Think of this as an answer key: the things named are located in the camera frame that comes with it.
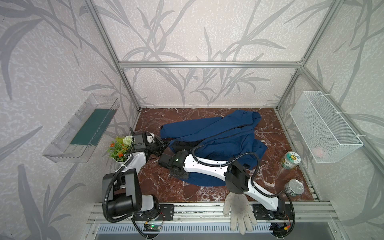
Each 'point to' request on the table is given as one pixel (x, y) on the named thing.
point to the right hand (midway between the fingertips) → (175, 170)
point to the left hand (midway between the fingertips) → (171, 136)
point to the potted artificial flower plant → (119, 148)
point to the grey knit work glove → (236, 205)
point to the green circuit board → (151, 227)
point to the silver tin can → (294, 187)
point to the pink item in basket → (318, 151)
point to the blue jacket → (216, 140)
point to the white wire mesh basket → (328, 136)
